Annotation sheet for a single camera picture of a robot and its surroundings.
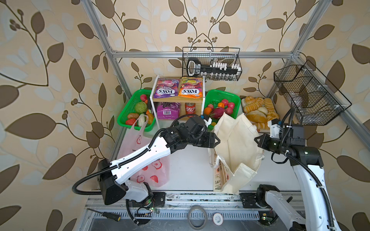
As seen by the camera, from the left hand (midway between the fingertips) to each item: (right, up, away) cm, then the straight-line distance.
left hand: (218, 140), depth 65 cm
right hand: (+20, -1, +5) cm, 20 cm away
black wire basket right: (+51, +26, +14) cm, 59 cm away
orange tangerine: (0, +15, +41) cm, 43 cm away
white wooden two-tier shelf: (-20, +21, +12) cm, 31 cm away
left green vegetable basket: (-54, +13, +40) cm, 69 cm away
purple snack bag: (-26, +15, +19) cm, 35 cm away
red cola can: (-13, +16, +17) cm, 27 cm away
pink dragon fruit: (+6, +13, +37) cm, 40 cm away
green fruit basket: (+9, +22, +50) cm, 55 cm away
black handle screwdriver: (-53, -37, +4) cm, 65 cm away
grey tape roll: (-9, -36, +8) cm, 38 cm away
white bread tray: (+39, +15, +42) cm, 60 cm away
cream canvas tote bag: (+13, -14, +15) cm, 24 cm away
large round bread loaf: (+35, +11, +38) cm, 53 cm away
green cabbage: (-49, +18, +40) cm, 66 cm away
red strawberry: (-55, +7, +34) cm, 65 cm away
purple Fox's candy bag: (-27, +27, +14) cm, 40 cm away
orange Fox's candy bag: (-13, +27, +13) cm, 32 cm away
